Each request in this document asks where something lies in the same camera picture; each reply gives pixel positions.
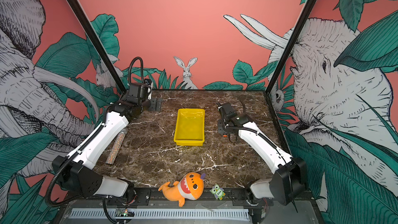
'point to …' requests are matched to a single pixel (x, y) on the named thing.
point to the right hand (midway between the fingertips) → (220, 125)
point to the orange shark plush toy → (190, 187)
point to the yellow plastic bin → (189, 127)
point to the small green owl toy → (218, 192)
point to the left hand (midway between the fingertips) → (151, 96)
